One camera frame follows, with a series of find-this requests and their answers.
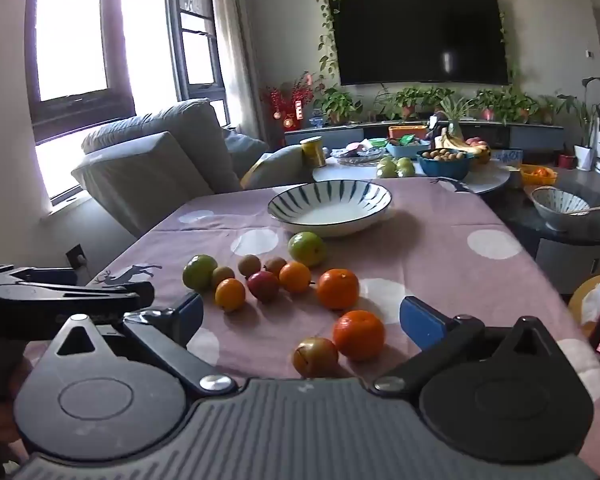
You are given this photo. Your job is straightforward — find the dark framed narrow window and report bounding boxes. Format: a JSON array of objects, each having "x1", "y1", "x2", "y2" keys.
[{"x1": 164, "y1": 0, "x2": 231, "y2": 128}]

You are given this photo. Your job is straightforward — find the person's left hand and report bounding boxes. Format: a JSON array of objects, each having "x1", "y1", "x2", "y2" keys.
[{"x1": 0, "y1": 360, "x2": 33, "y2": 461}]

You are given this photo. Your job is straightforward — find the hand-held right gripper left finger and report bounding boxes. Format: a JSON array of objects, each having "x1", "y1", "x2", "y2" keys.
[{"x1": 45, "y1": 291, "x2": 238, "y2": 398}]

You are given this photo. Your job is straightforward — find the small green apple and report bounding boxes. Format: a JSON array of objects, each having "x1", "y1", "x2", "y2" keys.
[{"x1": 182, "y1": 254, "x2": 219, "y2": 291}]

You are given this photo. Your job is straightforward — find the blue striped white plate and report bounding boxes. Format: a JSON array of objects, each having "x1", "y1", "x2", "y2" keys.
[{"x1": 267, "y1": 181, "x2": 394, "y2": 238}]

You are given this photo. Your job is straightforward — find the spider plant in vase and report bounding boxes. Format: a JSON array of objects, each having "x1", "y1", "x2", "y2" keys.
[{"x1": 437, "y1": 96, "x2": 474, "y2": 138}]

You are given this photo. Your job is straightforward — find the long television cabinet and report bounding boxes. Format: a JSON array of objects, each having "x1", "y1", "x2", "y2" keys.
[{"x1": 282, "y1": 119, "x2": 566, "y2": 155}]

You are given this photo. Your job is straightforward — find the blue bowl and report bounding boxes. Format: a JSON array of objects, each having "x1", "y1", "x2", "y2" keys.
[{"x1": 416, "y1": 150, "x2": 473, "y2": 181}]

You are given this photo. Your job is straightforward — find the grey yellow-trimmed cushion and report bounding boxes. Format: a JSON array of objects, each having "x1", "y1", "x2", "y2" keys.
[{"x1": 240, "y1": 145, "x2": 317, "y2": 191}]

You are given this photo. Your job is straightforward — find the small orange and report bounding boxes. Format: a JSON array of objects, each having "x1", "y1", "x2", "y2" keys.
[
  {"x1": 279, "y1": 261, "x2": 312, "y2": 294},
  {"x1": 214, "y1": 278, "x2": 247, "y2": 312}
]

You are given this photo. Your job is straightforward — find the grey sofa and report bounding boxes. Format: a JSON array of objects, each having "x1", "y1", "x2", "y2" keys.
[{"x1": 71, "y1": 98, "x2": 321, "y2": 238}]

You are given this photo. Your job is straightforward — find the wrapped green apples tray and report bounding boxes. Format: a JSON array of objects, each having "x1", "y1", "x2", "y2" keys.
[{"x1": 376, "y1": 156, "x2": 417, "y2": 179}]

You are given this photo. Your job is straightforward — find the small potted green plant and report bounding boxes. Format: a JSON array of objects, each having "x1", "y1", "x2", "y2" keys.
[{"x1": 535, "y1": 94, "x2": 562, "y2": 126}]

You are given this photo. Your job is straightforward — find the red yellow apple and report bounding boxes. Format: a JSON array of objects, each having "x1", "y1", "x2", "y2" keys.
[{"x1": 293, "y1": 337, "x2": 340, "y2": 378}]

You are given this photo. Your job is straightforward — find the tall plant in white pot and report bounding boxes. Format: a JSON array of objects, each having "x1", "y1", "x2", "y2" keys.
[{"x1": 556, "y1": 77, "x2": 600, "y2": 172}]

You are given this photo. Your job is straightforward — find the large green apple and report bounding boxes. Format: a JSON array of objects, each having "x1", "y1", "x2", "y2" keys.
[{"x1": 287, "y1": 231, "x2": 327, "y2": 267}]

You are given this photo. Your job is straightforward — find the round wooden stool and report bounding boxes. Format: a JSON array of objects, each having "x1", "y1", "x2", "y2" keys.
[{"x1": 567, "y1": 273, "x2": 600, "y2": 328}]

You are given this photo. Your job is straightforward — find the bunch of bananas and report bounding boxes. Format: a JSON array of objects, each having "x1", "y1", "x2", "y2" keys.
[{"x1": 437, "y1": 130, "x2": 491, "y2": 157}]

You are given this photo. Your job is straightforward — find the orange box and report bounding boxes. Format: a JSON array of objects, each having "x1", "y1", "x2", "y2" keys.
[{"x1": 388, "y1": 125, "x2": 427, "y2": 141}]

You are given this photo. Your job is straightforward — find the yellow can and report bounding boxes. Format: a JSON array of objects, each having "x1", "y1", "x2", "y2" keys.
[{"x1": 300, "y1": 136, "x2": 328, "y2": 168}]

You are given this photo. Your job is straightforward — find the beige curtain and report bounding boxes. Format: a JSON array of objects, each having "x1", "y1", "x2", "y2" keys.
[{"x1": 207, "y1": 0, "x2": 267, "y2": 142}]

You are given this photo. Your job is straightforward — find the round white table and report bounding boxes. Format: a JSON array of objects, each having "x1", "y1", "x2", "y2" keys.
[{"x1": 312, "y1": 152, "x2": 511, "y2": 196}]

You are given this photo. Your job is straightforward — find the blue basket with packets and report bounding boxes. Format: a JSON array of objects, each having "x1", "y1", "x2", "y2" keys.
[{"x1": 385, "y1": 135, "x2": 431, "y2": 159}]

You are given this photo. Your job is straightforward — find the blue grey pillow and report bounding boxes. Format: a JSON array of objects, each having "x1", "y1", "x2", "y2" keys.
[{"x1": 223, "y1": 127, "x2": 271, "y2": 178}]

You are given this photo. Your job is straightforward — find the red berry decoration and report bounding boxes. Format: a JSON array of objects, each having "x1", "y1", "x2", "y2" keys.
[{"x1": 262, "y1": 72, "x2": 317, "y2": 133}]

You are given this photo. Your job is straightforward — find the striped deep bowl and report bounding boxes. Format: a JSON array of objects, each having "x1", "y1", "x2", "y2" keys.
[{"x1": 530, "y1": 186, "x2": 591, "y2": 232}]

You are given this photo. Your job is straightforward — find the glass dish with snacks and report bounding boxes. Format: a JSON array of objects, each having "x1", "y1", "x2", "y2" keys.
[{"x1": 331, "y1": 142, "x2": 386, "y2": 166}]

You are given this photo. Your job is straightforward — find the pile of longans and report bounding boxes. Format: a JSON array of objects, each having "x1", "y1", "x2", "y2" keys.
[{"x1": 422, "y1": 148, "x2": 468, "y2": 162}]

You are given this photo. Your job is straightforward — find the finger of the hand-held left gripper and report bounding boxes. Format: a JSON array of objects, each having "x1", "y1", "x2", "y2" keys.
[
  {"x1": 0, "y1": 281, "x2": 156, "y2": 312},
  {"x1": 0, "y1": 264, "x2": 78, "y2": 287}
]

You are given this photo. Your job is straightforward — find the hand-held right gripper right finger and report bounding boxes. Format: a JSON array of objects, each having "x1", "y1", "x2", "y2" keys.
[{"x1": 372, "y1": 296, "x2": 563, "y2": 401}]

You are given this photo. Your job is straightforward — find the black wall television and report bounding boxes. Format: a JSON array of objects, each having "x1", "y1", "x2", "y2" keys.
[{"x1": 328, "y1": 0, "x2": 510, "y2": 86}]

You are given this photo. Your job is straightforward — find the dark red fruit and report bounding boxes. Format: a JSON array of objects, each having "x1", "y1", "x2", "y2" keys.
[{"x1": 246, "y1": 270, "x2": 281, "y2": 304}]

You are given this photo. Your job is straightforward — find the green vine around television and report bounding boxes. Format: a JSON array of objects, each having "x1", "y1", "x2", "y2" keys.
[{"x1": 316, "y1": 0, "x2": 518, "y2": 81}]

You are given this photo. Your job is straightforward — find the orange basket with tangerines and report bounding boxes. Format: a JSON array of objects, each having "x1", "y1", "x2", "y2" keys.
[{"x1": 520, "y1": 164, "x2": 558, "y2": 187}]

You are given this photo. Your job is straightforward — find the large orange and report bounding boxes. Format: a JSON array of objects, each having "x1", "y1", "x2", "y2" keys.
[
  {"x1": 316, "y1": 268, "x2": 360, "y2": 310},
  {"x1": 333, "y1": 310, "x2": 386, "y2": 362}
]

